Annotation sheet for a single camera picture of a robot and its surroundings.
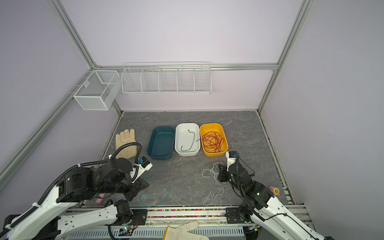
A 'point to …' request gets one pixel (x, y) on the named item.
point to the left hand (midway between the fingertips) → (145, 188)
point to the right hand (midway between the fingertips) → (219, 166)
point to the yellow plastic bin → (218, 127)
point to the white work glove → (181, 232)
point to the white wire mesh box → (98, 91)
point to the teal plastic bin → (161, 143)
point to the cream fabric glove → (124, 138)
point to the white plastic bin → (187, 139)
